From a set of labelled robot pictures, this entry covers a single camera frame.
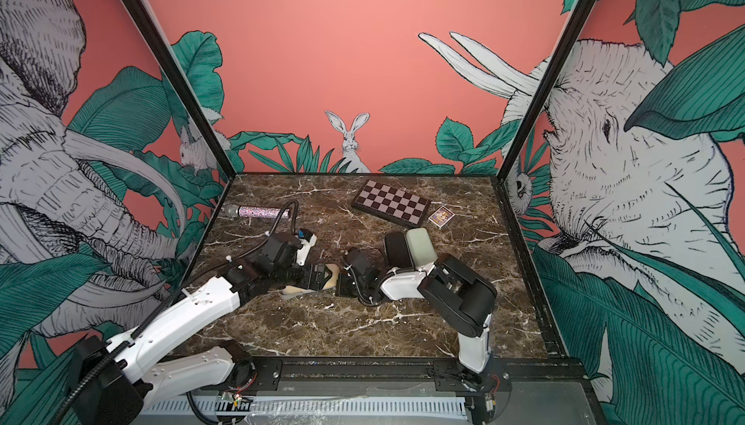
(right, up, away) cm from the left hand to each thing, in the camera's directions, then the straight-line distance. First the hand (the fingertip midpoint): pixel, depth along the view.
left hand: (321, 267), depth 80 cm
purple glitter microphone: (-39, +15, +24) cm, 48 cm away
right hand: (+2, -7, +9) cm, 12 cm away
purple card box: (+40, +13, +27) cm, 50 cm away
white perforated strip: (-2, -32, -10) cm, 34 cm away
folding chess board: (+20, +18, +29) cm, 40 cm away
